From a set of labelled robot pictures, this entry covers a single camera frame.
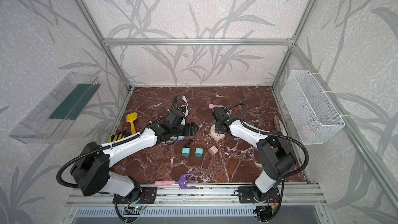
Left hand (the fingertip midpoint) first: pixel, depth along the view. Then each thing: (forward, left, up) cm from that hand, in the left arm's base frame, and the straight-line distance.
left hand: (195, 124), depth 85 cm
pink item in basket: (-9, -55, +9) cm, 56 cm away
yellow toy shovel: (+11, +44, -12) cm, 47 cm away
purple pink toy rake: (-27, +6, -11) cm, 30 cm away
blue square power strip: (-2, +10, -14) cm, 17 cm away
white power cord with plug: (+3, +4, +8) cm, 9 cm away
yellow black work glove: (-3, +46, -11) cm, 47 cm away
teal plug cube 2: (-12, -2, -12) cm, 17 cm away
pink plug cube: (-10, -10, -11) cm, 18 cm away
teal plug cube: (-12, +5, -12) cm, 17 cm away
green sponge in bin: (-4, +50, +23) cm, 55 cm away
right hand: (+4, -15, -7) cm, 17 cm away
